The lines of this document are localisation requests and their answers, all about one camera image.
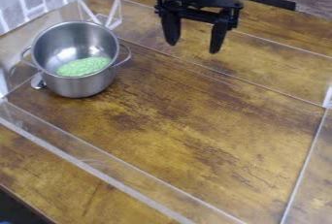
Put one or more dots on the clear acrylic barrier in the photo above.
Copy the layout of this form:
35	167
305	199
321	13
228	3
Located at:
199	139

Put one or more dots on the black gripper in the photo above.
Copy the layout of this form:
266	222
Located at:
222	12

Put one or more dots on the green bumpy object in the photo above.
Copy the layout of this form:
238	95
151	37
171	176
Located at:
82	67

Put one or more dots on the silver steel pot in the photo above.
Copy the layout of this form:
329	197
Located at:
77	55

